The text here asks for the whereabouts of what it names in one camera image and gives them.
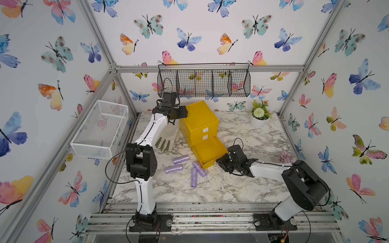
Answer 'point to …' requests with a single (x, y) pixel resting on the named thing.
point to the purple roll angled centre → (200, 169)
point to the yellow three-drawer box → (200, 129)
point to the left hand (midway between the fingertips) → (185, 110)
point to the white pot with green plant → (260, 114)
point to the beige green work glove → (165, 141)
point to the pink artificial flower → (286, 157)
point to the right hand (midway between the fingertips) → (216, 160)
